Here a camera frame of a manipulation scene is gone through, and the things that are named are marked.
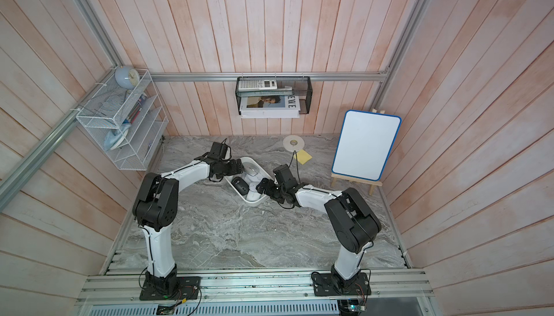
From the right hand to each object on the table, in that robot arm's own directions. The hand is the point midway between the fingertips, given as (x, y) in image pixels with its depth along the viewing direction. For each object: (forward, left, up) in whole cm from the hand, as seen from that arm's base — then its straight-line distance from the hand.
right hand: (261, 189), depth 93 cm
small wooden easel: (+3, -48, +1) cm, 48 cm away
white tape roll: (+30, -13, -5) cm, 33 cm away
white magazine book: (+28, -3, +23) cm, 36 cm away
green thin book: (+29, -9, +30) cm, 43 cm away
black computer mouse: (+2, +10, -1) cm, 10 cm away
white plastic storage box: (+9, 0, 0) cm, 9 cm away
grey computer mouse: (+11, +6, 0) cm, 12 cm away
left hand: (+10, +12, -1) cm, 16 cm away
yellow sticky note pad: (+24, -20, -6) cm, 32 cm away
